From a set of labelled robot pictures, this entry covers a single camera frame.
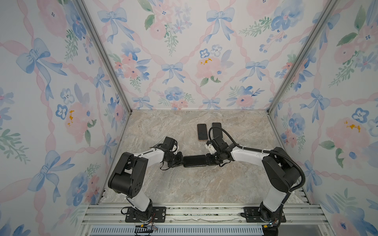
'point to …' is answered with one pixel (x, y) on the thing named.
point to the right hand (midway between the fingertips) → (204, 162)
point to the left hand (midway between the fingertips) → (185, 161)
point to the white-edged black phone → (194, 161)
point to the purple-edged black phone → (202, 132)
